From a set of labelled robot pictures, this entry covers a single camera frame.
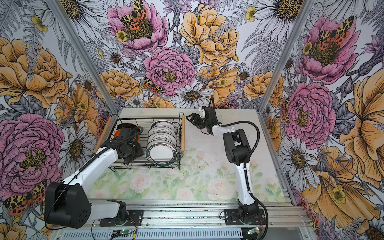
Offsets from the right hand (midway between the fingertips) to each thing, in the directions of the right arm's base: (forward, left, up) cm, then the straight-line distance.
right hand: (189, 122), depth 103 cm
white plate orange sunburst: (-8, +16, +4) cm, 19 cm away
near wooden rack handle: (-16, +3, +10) cm, 19 cm away
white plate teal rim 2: (-19, +14, +6) cm, 25 cm away
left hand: (-26, +27, +1) cm, 38 cm away
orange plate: (-11, +44, +4) cm, 45 cm away
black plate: (-4, +40, +4) cm, 40 cm away
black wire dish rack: (-3, +27, +3) cm, 27 cm away
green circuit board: (-59, +31, -9) cm, 67 cm away
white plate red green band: (-24, +15, 0) cm, 29 cm away
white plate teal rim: (-13, +16, +3) cm, 21 cm away
